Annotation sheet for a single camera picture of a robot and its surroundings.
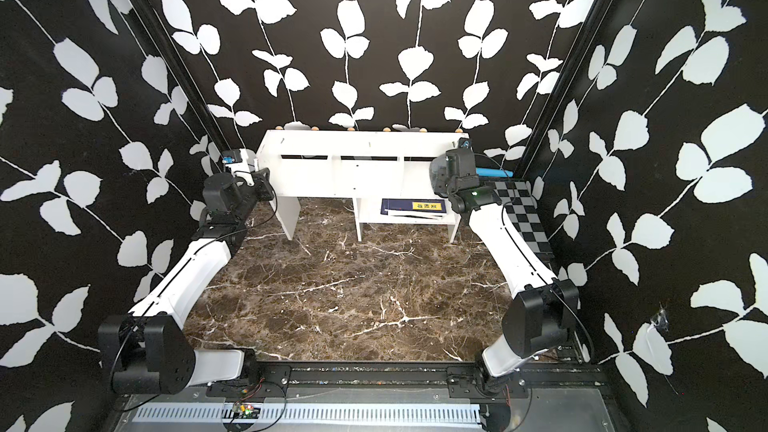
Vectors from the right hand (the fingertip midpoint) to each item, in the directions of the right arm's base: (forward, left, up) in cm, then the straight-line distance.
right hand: (446, 166), depth 83 cm
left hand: (-3, +49, +3) cm, 49 cm away
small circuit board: (-55, +51, -28) cm, 80 cm away
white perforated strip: (-56, +33, -29) cm, 71 cm away
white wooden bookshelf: (+6, +15, -6) cm, 17 cm away
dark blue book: (-3, +8, -14) cm, 17 cm away
